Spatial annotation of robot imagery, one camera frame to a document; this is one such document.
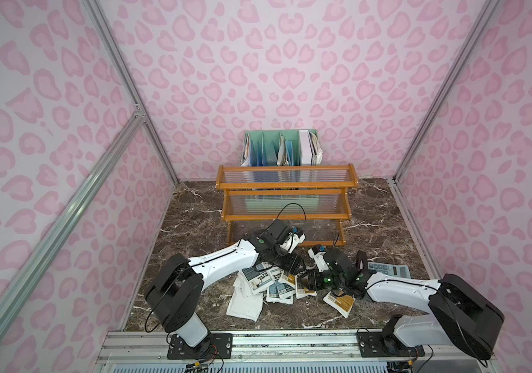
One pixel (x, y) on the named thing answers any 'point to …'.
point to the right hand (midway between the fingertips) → (302, 279)
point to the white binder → (305, 148)
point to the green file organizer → (266, 148)
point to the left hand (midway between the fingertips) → (300, 262)
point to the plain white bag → (243, 304)
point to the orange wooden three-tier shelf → (311, 197)
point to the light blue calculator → (402, 271)
